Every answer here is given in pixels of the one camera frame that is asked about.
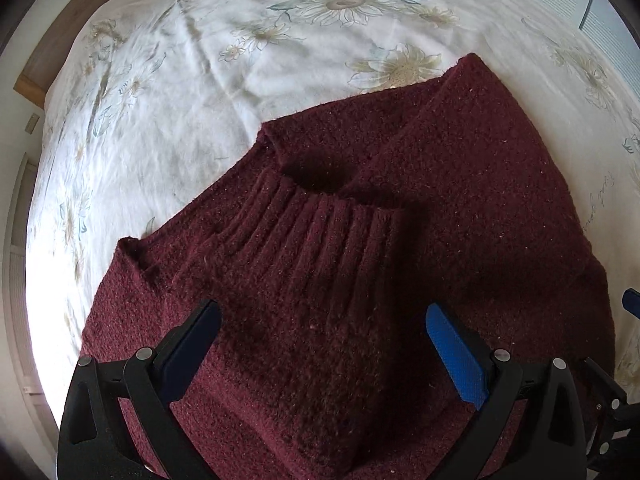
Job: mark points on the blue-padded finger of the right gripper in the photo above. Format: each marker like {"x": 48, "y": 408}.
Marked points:
{"x": 631, "y": 302}

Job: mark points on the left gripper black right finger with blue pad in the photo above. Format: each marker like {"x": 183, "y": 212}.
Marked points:
{"x": 550, "y": 442}

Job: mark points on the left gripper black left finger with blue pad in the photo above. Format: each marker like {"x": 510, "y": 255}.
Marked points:
{"x": 94, "y": 441}

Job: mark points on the dark red knitted sweater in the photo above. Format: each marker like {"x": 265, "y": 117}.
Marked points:
{"x": 324, "y": 245}

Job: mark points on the radiator cover panel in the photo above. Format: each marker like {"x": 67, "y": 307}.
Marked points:
{"x": 27, "y": 427}

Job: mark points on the white wardrobe with doors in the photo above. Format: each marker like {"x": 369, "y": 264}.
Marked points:
{"x": 602, "y": 24}

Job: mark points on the white floral bed cover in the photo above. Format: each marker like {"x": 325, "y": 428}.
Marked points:
{"x": 158, "y": 99}

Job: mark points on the wooden headboard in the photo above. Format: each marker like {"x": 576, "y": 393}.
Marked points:
{"x": 50, "y": 52}

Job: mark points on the beige wall socket left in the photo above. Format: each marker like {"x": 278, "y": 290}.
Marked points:
{"x": 32, "y": 123}

